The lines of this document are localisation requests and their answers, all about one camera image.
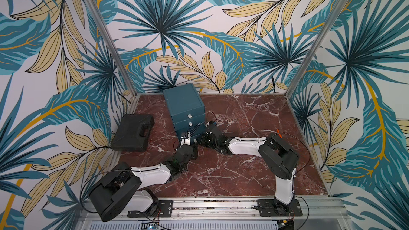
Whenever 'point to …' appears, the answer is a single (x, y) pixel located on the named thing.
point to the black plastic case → (133, 133)
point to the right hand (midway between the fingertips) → (197, 138)
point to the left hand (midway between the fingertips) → (193, 145)
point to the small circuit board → (149, 226)
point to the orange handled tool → (277, 131)
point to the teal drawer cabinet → (187, 109)
